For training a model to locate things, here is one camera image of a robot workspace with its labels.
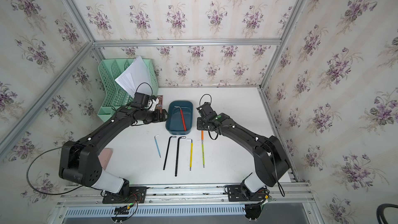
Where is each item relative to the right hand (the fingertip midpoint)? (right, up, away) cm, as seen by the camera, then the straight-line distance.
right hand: (202, 124), depth 87 cm
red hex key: (-12, -1, +12) cm, 17 cm away
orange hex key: (0, -6, -3) cm, 7 cm away
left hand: (-21, +4, -1) cm, 21 cm away
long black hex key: (-14, -17, 0) cm, 22 cm away
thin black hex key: (-20, -16, +1) cm, 25 cm away
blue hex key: (-27, -13, +4) cm, 30 cm away
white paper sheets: (-39, +27, +3) cm, 47 cm away
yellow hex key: (-6, -17, +1) cm, 19 cm away
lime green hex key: (0, -15, +2) cm, 15 cm away
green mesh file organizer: (-60, +17, +21) cm, 66 cm away
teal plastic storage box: (-18, -1, +13) cm, 22 cm away
